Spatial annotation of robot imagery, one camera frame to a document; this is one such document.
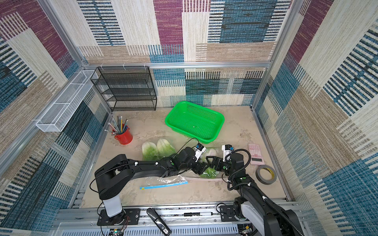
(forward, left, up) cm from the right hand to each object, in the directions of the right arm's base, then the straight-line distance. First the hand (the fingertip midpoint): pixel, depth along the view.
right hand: (211, 160), depth 86 cm
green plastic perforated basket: (+33, +7, -5) cm, 34 cm away
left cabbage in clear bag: (+4, +35, +4) cm, 36 cm away
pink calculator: (+4, -28, -4) cm, 29 cm away
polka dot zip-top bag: (+5, -1, +2) cm, 6 cm away
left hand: (-2, +3, +1) cm, 4 cm away
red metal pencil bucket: (+17, +56, 0) cm, 58 cm away
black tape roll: (-11, -27, -3) cm, 29 cm away
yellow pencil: (+23, +56, +7) cm, 61 cm away
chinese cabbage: (-8, +2, +1) cm, 8 cm away
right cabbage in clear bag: (+6, +27, +4) cm, 28 cm away
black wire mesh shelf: (+51, +58, +14) cm, 78 cm away
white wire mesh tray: (+10, +75, +29) cm, 81 cm away
